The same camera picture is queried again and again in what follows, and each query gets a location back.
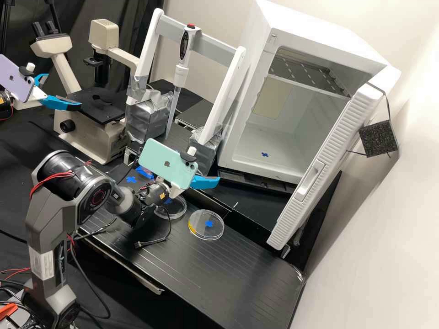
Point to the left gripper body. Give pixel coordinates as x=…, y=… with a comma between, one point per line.
x=30, y=98

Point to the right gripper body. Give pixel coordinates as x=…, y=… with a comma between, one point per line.
x=174, y=190

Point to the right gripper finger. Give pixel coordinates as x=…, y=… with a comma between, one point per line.
x=205, y=182

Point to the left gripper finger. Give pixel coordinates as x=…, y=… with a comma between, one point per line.
x=39, y=79
x=60, y=102

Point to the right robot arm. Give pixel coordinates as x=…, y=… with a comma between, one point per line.
x=51, y=219

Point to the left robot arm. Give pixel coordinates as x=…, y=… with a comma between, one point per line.
x=4, y=102

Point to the petri dish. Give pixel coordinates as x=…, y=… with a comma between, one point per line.
x=176, y=209

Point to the cream microscope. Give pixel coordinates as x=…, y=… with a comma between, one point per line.
x=89, y=133

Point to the black platform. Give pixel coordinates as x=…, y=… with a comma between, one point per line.
x=219, y=274
x=180, y=140

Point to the white pipette stand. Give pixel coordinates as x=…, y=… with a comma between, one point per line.
x=219, y=92

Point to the incubator door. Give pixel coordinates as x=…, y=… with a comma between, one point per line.
x=326, y=164

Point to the pipette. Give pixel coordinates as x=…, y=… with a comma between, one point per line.
x=185, y=44

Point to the white incubator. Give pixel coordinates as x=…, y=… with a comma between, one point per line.
x=308, y=68

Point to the left wrist camera phone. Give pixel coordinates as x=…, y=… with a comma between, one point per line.
x=15, y=80

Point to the wrist camera phone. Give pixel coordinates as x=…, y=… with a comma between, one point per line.
x=15, y=80
x=164, y=164

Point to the right wrist camera phone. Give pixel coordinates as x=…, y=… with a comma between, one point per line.
x=164, y=164

